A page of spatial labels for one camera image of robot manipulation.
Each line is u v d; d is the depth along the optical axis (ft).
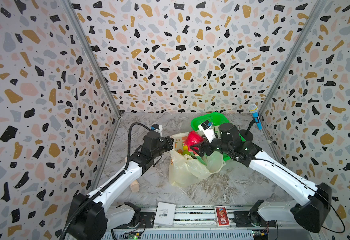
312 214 1.25
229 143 1.80
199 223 2.40
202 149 2.10
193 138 2.26
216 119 3.70
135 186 2.67
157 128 2.39
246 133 3.50
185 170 2.36
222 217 2.40
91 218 1.27
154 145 1.95
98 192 1.39
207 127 2.05
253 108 2.94
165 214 2.35
